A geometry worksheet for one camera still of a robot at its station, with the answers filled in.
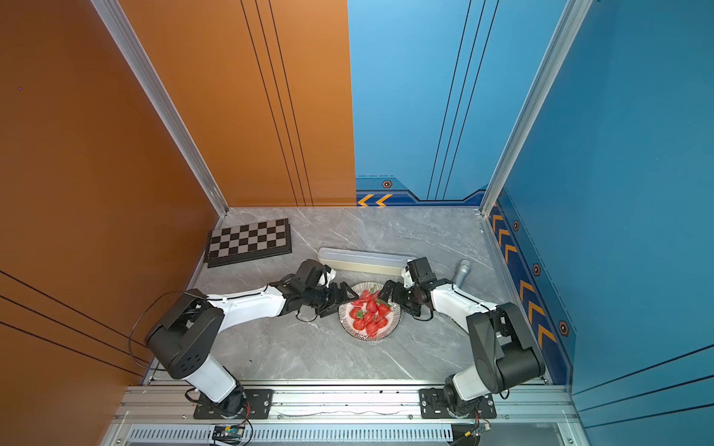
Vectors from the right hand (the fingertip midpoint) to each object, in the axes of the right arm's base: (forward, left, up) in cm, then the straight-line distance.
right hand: (389, 300), depth 90 cm
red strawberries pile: (-5, +7, +1) cm, 9 cm away
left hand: (-1, +11, +4) cm, 12 cm away
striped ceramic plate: (-7, +14, 0) cm, 16 cm away
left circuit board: (-36, +43, -6) cm, 57 cm away
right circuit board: (-34, -21, -3) cm, 40 cm away
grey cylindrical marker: (+11, -26, 0) cm, 28 cm away
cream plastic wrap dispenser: (+15, +9, +1) cm, 17 cm away
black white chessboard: (+23, +53, +1) cm, 58 cm away
